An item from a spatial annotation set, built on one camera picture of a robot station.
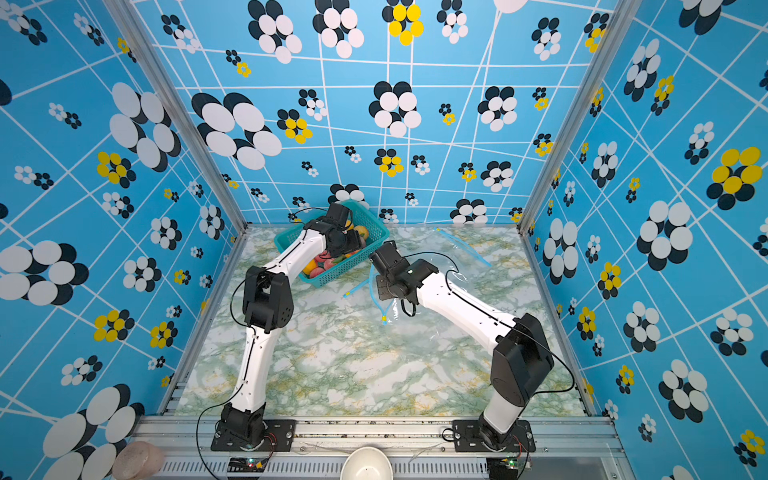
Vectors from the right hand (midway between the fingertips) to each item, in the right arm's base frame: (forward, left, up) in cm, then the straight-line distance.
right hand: (394, 282), depth 84 cm
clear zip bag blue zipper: (-8, +2, -2) cm, 8 cm away
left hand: (+22, +12, -8) cm, 26 cm away
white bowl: (-41, +6, -14) cm, 44 cm away
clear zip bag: (+31, -29, -16) cm, 45 cm away
